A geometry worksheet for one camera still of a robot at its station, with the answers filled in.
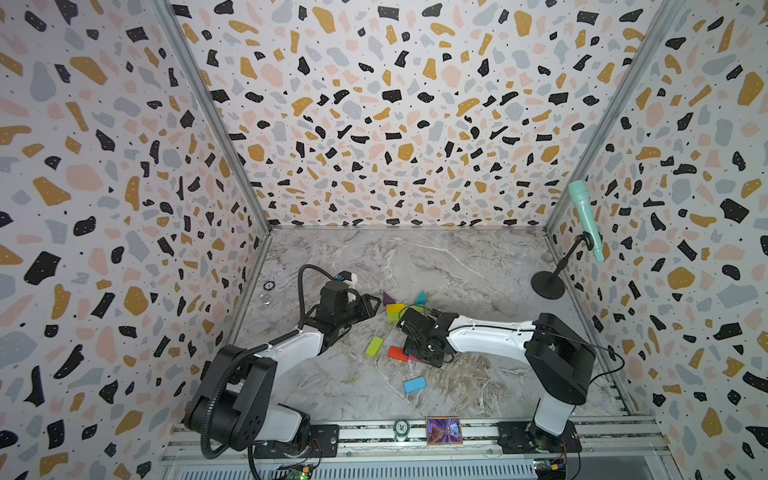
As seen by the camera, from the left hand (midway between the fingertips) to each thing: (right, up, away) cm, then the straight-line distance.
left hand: (384, 301), depth 88 cm
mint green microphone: (+55, +31, -6) cm, 63 cm away
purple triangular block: (0, -1, +10) cm, 10 cm away
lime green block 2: (-3, -14, +1) cm, 15 cm away
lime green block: (+11, -5, +13) cm, 17 cm away
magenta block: (+8, -16, -2) cm, 18 cm away
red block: (+4, -15, 0) cm, 16 cm away
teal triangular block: (+12, -1, +12) cm, 17 cm away
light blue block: (+9, -23, -6) cm, 25 cm away
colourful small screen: (+16, -30, -14) cm, 37 cm away
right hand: (+9, -16, -1) cm, 18 cm away
